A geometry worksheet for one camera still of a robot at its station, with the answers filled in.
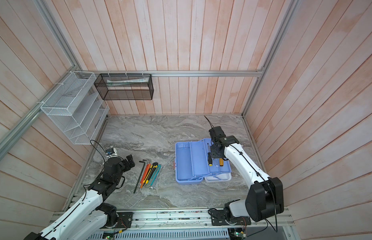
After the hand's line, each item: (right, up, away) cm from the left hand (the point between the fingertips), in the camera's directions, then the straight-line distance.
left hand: (125, 160), depth 84 cm
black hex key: (+7, -10, +4) cm, 13 cm away
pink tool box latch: (+28, -3, +2) cm, 28 cm away
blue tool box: (+38, -1, 0) cm, 38 cm away
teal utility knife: (+16, -11, +8) cm, 21 cm away
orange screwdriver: (+11, -10, +4) cm, 15 cm away
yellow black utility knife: (+14, -8, +4) cm, 16 cm away
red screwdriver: (+10, -6, +7) cm, 14 cm away
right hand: (+55, +5, +1) cm, 55 cm away
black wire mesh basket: (-9, +48, +20) cm, 53 cm away
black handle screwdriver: (+48, +1, -2) cm, 48 cm away
